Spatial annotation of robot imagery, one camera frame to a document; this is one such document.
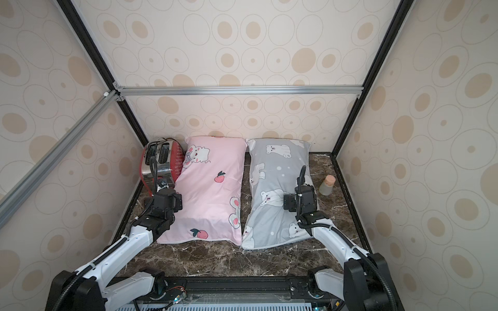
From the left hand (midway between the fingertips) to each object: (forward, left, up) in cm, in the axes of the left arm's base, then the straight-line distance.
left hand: (170, 194), depth 84 cm
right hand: (+2, -60, -4) cm, 60 cm away
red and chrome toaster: (+18, +4, +4) cm, 19 cm away
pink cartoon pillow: (+8, -16, -4) cm, 18 cm away
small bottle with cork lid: (+12, -74, -12) cm, 76 cm away
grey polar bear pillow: (+16, -46, +1) cm, 49 cm away
